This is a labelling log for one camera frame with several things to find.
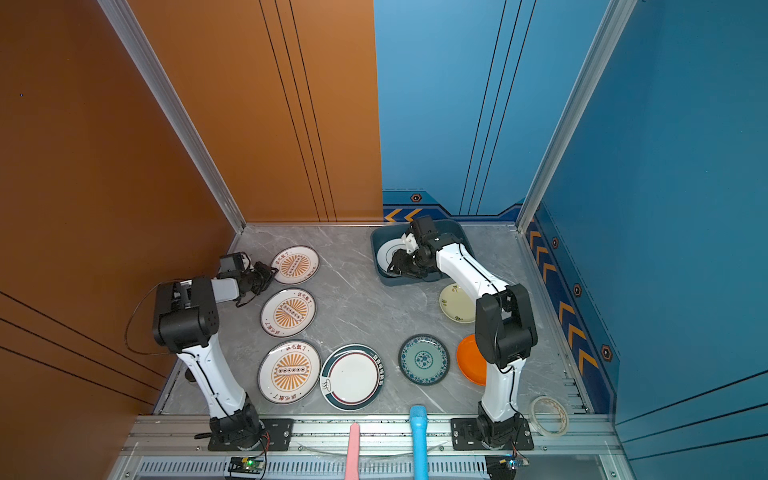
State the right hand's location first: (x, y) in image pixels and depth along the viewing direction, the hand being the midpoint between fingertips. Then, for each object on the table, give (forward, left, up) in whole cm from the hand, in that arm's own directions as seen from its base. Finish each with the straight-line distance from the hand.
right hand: (392, 270), depth 90 cm
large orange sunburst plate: (-26, +29, -12) cm, 41 cm away
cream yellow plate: (-4, -21, -14) cm, 26 cm away
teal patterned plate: (-22, -9, -13) cm, 27 cm away
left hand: (+10, +41, -10) cm, 43 cm away
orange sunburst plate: (-7, +34, -12) cm, 37 cm away
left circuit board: (-47, +35, -14) cm, 60 cm away
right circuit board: (-47, -27, -16) cm, 57 cm away
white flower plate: (+17, +3, -11) cm, 20 cm away
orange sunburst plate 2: (+12, +35, -12) cm, 39 cm away
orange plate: (-23, -22, -14) cm, 35 cm away
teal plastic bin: (+25, +3, -9) cm, 26 cm away
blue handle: (-38, -6, -11) cm, 40 cm away
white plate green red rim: (-27, +11, -12) cm, 32 cm away
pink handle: (-45, +9, -14) cm, 48 cm away
